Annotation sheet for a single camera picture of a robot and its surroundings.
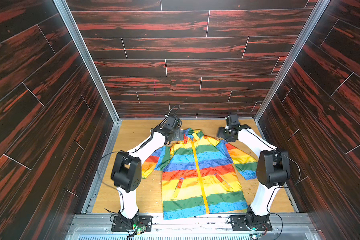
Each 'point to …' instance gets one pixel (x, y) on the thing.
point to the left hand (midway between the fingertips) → (176, 134)
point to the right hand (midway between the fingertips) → (225, 134)
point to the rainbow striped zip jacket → (199, 177)
